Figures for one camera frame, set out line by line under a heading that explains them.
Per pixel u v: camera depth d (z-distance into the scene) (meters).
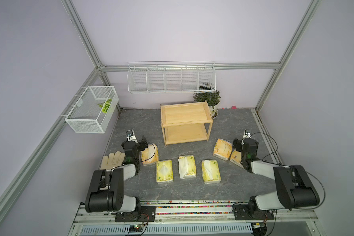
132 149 0.69
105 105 0.81
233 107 1.24
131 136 0.78
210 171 0.85
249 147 0.70
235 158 0.89
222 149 0.93
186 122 0.85
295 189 0.44
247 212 0.73
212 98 1.01
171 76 0.98
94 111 0.83
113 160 0.91
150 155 0.93
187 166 0.85
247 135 0.79
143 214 0.74
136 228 0.71
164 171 0.84
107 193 0.43
